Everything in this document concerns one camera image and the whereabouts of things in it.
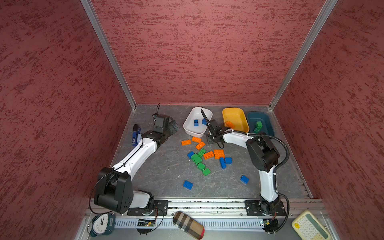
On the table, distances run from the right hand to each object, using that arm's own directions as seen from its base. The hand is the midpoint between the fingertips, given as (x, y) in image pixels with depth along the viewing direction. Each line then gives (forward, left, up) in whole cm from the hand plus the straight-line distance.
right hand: (211, 140), depth 101 cm
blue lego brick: (+13, +10, +4) cm, 17 cm away
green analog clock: (-46, +54, +5) cm, 71 cm away
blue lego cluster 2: (-15, -10, 0) cm, 18 cm away
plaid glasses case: (-47, +15, +4) cm, 50 cm away
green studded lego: (-10, +7, +2) cm, 13 cm away
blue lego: (-29, +16, +1) cm, 33 cm away
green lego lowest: (-22, +5, +1) cm, 22 cm away
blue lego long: (-18, -6, +2) cm, 19 cm away
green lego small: (+10, -35, +5) cm, 36 cm away
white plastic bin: (+19, +10, +8) cm, 23 cm away
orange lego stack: (-11, -4, +2) cm, 12 cm away
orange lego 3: (+1, +10, +1) cm, 10 cm away
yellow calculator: (-50, -41, +2) cm, 65 cm away
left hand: (-2, +25, +16) cm, 29 cm away
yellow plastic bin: (+21, -22, +1) cm, 30 cm away
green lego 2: (-19, +8, +2) cm, 20 cm away
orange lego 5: (-12, +3, +1) cm, 12 cm away
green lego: (+6, -33, +2) cm, 34 cm away
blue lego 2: (-26, -18, -3) cm, 31 cm away
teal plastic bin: (+8, -42, +1) cm, 43 cm away
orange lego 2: (-2, +17, +2) cm, 17 cm away
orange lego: (+12, -15, +2) cm, 19 cm away
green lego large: (-14, +11, +2) cm, 18 cm away
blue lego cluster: (-11, +15, +2) cm, 18 cm away
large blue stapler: (+7, +51, +5) cm, 52 cm away
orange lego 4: (-4, +8, +1) cm, 9 cm away
